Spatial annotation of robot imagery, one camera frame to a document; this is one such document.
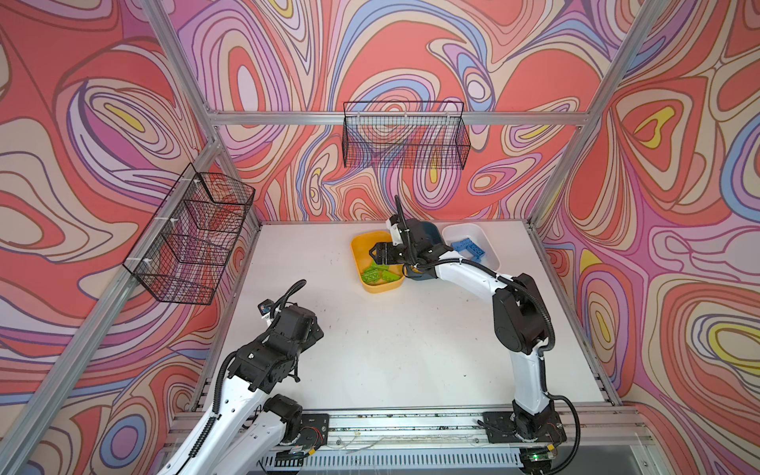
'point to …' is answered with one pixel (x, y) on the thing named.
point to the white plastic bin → (452, 233)
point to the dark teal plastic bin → (434, 233)
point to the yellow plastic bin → (361, 245)
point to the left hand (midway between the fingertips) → (306, 329)
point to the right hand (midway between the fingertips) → (382, 256)
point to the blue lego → (469, 246)
